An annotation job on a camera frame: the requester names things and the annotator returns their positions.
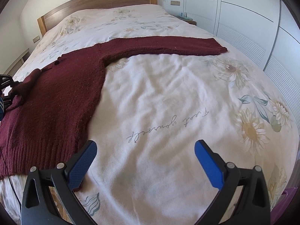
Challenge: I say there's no white louvered wardrobe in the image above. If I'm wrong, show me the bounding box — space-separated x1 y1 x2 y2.
182 0 300 99

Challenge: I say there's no purple storage box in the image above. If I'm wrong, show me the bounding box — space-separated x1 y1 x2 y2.
271 187 298 225

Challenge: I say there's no beige wall switch plate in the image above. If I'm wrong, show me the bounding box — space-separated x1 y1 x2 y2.
170 1 181 6

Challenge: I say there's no wooden bedside table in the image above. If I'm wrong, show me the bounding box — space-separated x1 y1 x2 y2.
177 16 197 26

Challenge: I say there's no wooden headboard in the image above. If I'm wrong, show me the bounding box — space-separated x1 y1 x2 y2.
37 0 158 36

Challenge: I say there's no beige wall socket left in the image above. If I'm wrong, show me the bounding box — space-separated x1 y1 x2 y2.
33 36 40 43

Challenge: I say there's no dark red knitted sweater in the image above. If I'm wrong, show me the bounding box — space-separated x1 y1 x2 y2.
1 36 227 177

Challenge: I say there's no floral white bed quilt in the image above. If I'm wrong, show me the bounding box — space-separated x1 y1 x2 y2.
1 5 299 224

